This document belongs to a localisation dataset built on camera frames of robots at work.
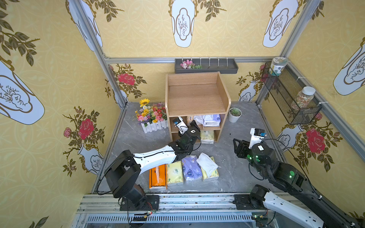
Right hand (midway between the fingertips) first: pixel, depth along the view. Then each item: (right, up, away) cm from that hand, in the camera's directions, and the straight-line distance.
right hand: (237, 140), depth 70 cm
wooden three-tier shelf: (-16, +23, +11) cm, 30 cm away
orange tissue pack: (-40, -21, +6) cm, 46 cm away
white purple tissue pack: (-11, +9, +11) cm, 18 cm away
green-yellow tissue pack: (-32, -21, +9) cm, 39 cm away
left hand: (-24, +8, +13) cm, 29 cm away
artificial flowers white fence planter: (-48, +11, +23) cm, 54 cm away
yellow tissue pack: (-13, -16, +8) cm, 22 cm away
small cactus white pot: (+10, +13, +33) cm, 37 cm away
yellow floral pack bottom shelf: (-11, -2, +22) cm, 25 cm away
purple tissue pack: (-22, -18, +10) cm, 30 cm away
